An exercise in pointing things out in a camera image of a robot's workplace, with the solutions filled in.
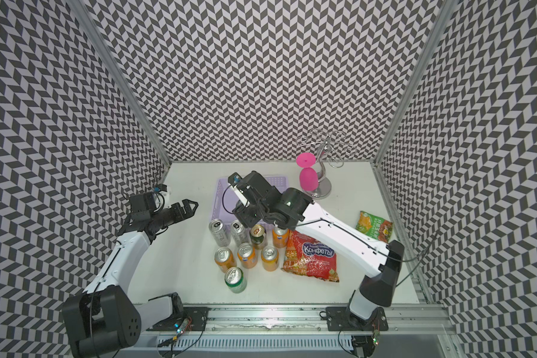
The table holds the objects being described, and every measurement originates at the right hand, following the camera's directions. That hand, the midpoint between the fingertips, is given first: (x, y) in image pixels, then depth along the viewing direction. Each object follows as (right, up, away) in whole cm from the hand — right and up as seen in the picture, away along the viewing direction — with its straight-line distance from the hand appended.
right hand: (248, 209), depth 69 cm
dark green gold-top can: (+1, -11, +12) cm, 16 cm away
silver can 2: (-4, -10, +11) cm, 15 cm away
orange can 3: (-2, -18, +9) cm, 20 cm away
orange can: (+10, -12, +13) cm, 21 cm away
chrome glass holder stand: (+30, +22, +12) cm, 39 cm away
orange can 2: (-10, -20, +12) cm, 25 cm away
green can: (-5, -24, +4) cm, 25 cm away
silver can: (-12, -10, +11) cm, 19 cm away
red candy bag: (+19, -19, +14) cm, 31 cm away
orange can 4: (+6, -19, +10) cm, 22 cm away
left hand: (-25, -2, +16) cm, 30 cm away
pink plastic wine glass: (+21, +10, +20) cm, 31 cm away
